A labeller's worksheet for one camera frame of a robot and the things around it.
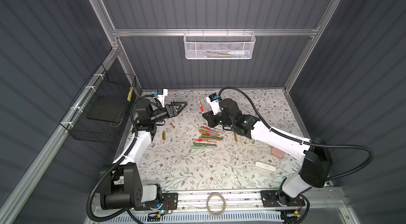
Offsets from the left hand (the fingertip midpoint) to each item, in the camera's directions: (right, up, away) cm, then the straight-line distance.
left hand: (186, 106), depth 75 cm
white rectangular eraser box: (+40, -31, +5) cm, 51 cm away
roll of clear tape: (+12, -42, -1) cm, 44 cm away
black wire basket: (-42, -3, -4) cm, 42 cm away
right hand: (+9, -4, +1) cm, 10 cm away
